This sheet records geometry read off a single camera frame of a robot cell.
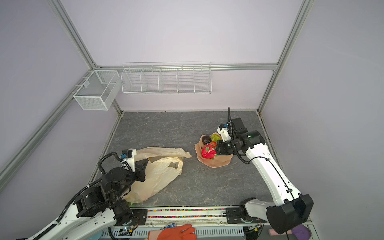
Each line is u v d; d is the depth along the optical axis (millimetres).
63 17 718
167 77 991
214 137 938
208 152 869
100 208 479
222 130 683
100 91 1009
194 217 753
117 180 483
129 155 569
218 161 913
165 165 695
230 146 609
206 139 936
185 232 696
